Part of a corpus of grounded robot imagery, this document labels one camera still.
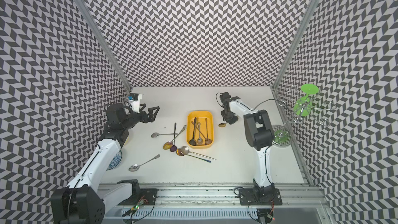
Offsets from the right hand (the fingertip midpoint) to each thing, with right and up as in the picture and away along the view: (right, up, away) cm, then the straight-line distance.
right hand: (227, 120), depth 100 cm
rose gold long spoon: (-13, -11, -10) cm, 20 cm away
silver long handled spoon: (-26, -15, -13) cm, 33 cm away
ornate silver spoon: (-18, -11, -9) cm, 23 cm away
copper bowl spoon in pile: (-46, -8, -5) cm, 47 cm away
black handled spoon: (-22, -11, -10) cm, 26 cm away
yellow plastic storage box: (-17, +4, 0) cm, 17 cm away
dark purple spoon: (-33, -14, -11) cm, 37 cm away
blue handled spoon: (-29, -16, -14) cm, 36 cm away
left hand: (-42, +10, -21) cm, 48 cm away
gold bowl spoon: (-36, -13, -12) cm, 40 cm away
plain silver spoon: (-51, -22, -20) cm, 59 cm away
